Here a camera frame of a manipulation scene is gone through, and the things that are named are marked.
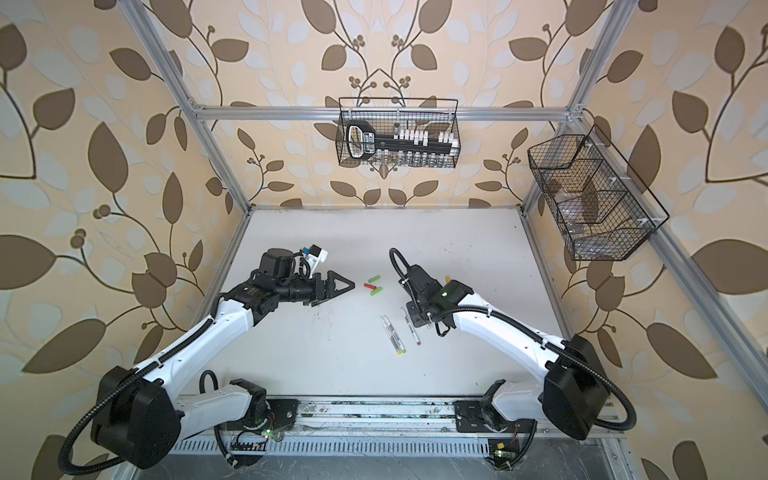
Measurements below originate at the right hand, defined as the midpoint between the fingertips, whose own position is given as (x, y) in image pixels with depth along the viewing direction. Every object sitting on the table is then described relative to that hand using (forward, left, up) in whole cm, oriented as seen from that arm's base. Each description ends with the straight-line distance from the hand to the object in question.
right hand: (422, 309), depth 82 cm
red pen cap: (+14, +16, -10) cm, 23 cm away
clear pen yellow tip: (-8, +7, -10) cm, 14 cm away
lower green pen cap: (+12, +14, -10) cm, 21 cm away
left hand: (+2, +21, +10) cm, 23 cm away
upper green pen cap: (+17, +15, -11) cm, 25 cm away
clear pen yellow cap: (-6, -4, +24) cm, 25 cm away
